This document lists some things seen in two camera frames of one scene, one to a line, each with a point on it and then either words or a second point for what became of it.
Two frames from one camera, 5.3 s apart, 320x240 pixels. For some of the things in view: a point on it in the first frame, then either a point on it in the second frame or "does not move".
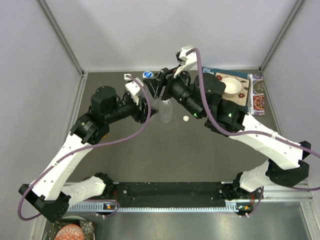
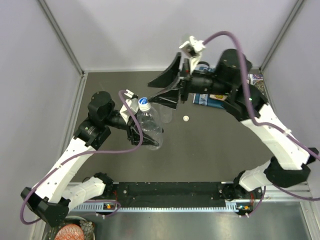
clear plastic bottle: x=166 y=114 does not move
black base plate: x=224 y=190 does not move
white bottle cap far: x=186 y=118 does not move
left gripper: x=140 y=115 -> x=133 y=131
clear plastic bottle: x=157 y=103 -> x=152 y=130
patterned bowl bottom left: x=72 y=228 does not move
